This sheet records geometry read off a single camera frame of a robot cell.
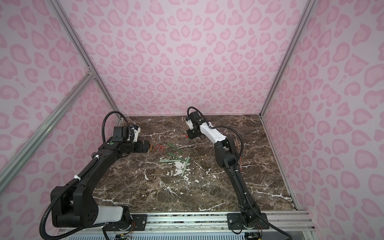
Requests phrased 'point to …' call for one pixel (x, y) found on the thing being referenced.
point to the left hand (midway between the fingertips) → (142, 142)
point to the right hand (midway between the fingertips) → (192, 133)
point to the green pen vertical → (186, 166)
